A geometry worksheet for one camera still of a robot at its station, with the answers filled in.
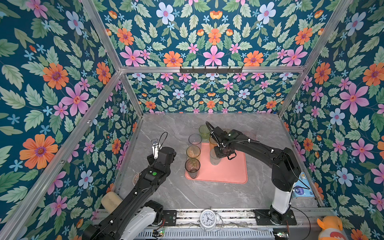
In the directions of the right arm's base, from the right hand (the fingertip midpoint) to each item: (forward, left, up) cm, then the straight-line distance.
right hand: (220, 153), depth 88 cm
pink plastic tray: (-7, -9, -11) cm, 15 cm away
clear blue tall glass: (+7, +15, +4) cm, 17 cm away
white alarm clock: (-33, +8, -5) cm, 34 cm away
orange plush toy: (-37, -50, -6) cm, 62 cm away
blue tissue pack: (-19, -42, -3) cm, 47 cm away
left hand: (-3, +31, +10) cm, 33 cm away
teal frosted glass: (-4, +3, -1) cm, 5 cm away
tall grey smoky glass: (-10, +16, +4) cm, 19 cm away
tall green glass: (+2, +16, -1) cm, 16 cm away
